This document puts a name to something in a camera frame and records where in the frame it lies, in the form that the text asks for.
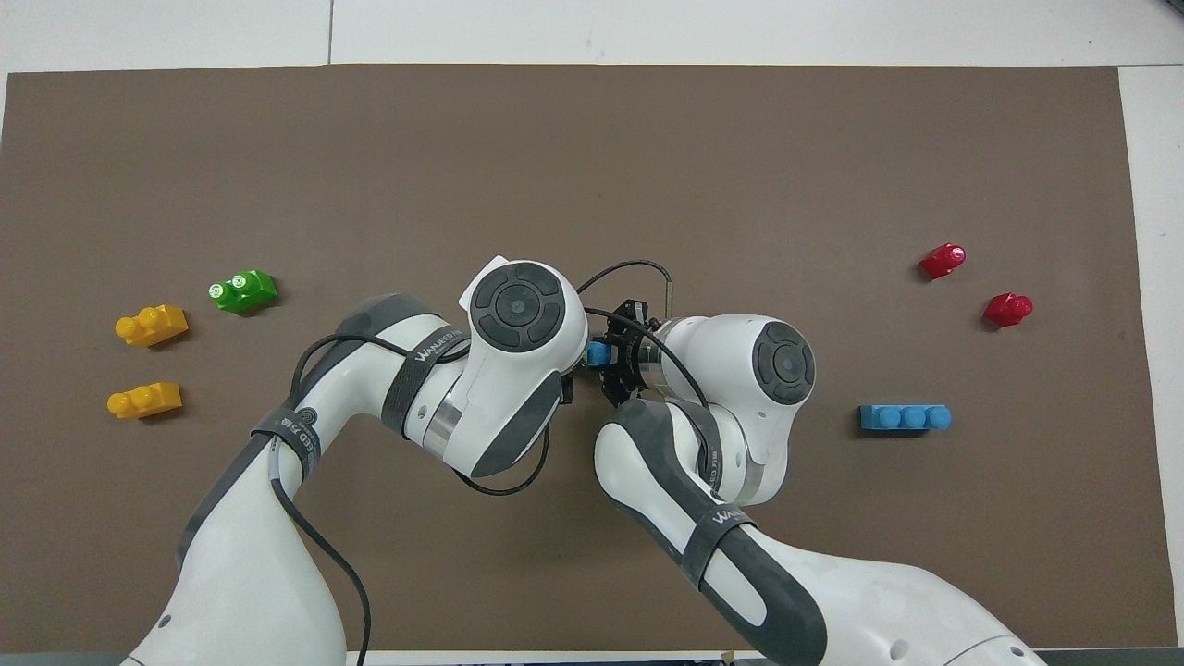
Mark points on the green two-stud toy block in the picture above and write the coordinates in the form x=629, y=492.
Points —
x=243, y=292

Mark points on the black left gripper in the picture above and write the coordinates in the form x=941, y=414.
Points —
x=567, y=388

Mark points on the brown table mat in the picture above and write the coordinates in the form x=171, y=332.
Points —
x=592, y=166

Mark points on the red single-stud toy block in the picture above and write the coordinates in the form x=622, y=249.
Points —
x=1006, y=310
x=943, y=261

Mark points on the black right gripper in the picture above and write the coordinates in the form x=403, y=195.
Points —
x=629, y=356

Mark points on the blue three-stud toy block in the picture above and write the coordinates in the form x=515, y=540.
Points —
x=598, y=354
x=905, y=418

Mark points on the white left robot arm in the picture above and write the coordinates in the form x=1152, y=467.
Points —
x=499, y=388

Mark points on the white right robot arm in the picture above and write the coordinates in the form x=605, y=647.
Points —
x=740, y=370

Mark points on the yellow two-stud toy block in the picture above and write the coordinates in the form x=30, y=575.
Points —
x=146, y=401
x=153, y=326

